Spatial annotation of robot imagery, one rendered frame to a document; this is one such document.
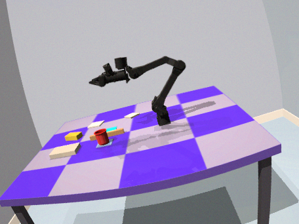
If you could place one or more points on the yellow flat block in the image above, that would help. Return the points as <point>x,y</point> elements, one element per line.
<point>73,136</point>

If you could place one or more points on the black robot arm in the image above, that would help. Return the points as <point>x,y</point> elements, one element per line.
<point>157,104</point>

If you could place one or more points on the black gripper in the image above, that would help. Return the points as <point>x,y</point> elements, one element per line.
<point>103,79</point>

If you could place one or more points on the orange flat bar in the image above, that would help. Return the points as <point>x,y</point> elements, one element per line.
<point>109,133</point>

